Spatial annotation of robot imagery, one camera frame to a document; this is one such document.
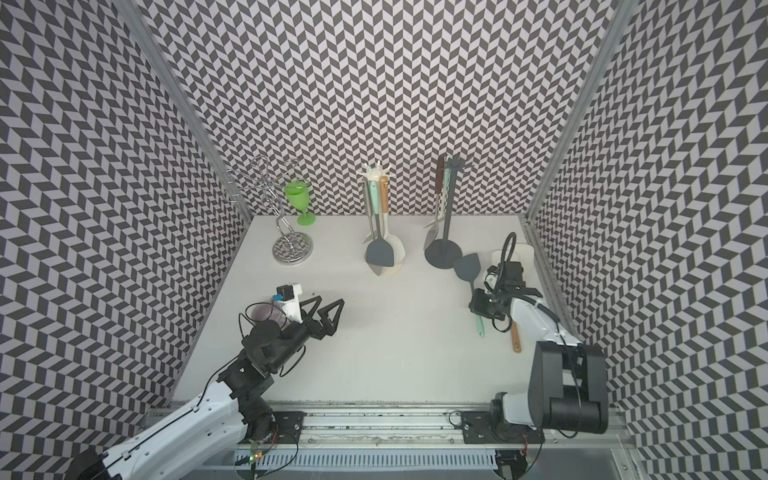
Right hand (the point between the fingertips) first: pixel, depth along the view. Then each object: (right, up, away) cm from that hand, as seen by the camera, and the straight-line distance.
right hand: (473, 310), depth 89 cm
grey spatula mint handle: (+1, +12, +11) cm, 16 cm away
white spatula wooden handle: (+12, -7, -3) cm, 14 cm away
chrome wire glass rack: (-62, +19, +20) cm, 68 cm away
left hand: (-39, +5, -13) cm, 41 cm away
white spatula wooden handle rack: (-22, +18, +7) cm, 30 cm away
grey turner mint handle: (-28, +18, +2) cm, 33 cm away
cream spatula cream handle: (-31, +22, +3) cm, 38 cm away
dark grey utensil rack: (-6, +16, +17) cm, 24 cm away
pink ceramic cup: (-60, +2, -9) cm, 60 cm away
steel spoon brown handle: (-11, +24, +8) cm, 28 cm away
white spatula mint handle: (-9, +37, -3) cm, 38 cm away
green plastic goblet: (-58, +37, +14) cm, 70 cm away
